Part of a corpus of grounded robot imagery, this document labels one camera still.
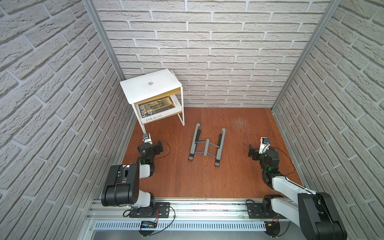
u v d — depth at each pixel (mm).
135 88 799
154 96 762
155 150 843
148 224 715
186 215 733
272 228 698
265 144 746
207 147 918
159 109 923
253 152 789
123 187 441
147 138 793
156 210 725
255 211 739
